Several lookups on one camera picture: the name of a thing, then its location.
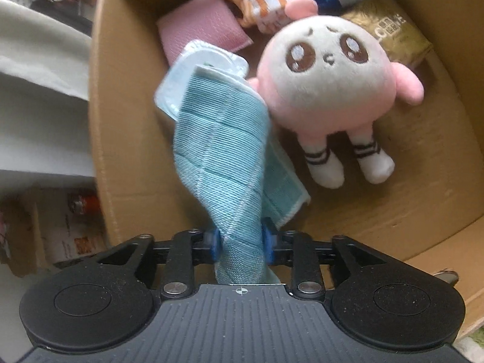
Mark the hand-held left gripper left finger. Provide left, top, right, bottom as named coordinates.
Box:
left=96, top=229, right=220, bottom=299

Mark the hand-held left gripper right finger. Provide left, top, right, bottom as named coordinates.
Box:
left=262, top=227, right=386, bottom=301

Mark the light blue towel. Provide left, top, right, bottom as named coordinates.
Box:
left=172, top=64, right=311, bottom=286

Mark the brown cardboard box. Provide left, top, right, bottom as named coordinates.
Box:
left=88, top=0, right=484, bottom=333

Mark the pink round plush doll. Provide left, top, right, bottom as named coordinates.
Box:
left=246, top=0, right=426, bottom=190

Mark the clear plastic blister pack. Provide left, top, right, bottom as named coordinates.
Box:
left=155, top=40, right=248, bottom=119

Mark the pink sponge cloth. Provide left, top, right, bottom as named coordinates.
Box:
left=157, top=0, right=254, bottom=65

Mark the gold tissue pack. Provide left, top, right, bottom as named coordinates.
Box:
left=340, top=0, right=433, bottom=70

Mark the printed cardboard carton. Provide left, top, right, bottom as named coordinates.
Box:
left=38, top=187, right=106, bottom=267

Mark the white curtain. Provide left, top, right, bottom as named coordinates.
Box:
left=0, top=0, right=93, bottom=99

